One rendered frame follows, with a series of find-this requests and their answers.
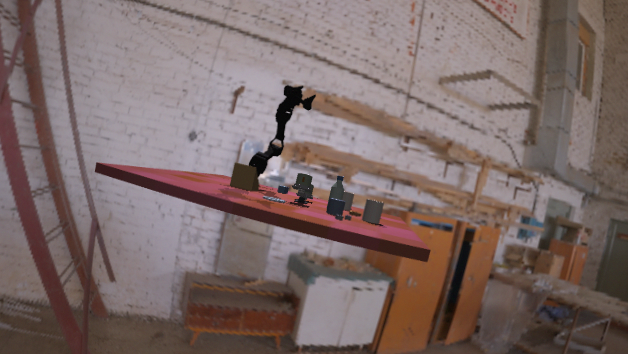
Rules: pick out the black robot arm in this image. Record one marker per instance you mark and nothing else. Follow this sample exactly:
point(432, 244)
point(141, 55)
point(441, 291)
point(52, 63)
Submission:
point(259, 160)

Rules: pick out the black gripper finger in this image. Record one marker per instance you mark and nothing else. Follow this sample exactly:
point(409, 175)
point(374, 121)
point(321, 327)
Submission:
point(294, 90)
point(309, 100)

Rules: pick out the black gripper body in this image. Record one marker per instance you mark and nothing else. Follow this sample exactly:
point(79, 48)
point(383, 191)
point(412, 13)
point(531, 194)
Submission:
point(295, 100)

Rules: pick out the grey bottle with blue cap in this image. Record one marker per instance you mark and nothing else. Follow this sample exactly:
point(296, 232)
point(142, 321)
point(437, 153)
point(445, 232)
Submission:
point(337, 189)

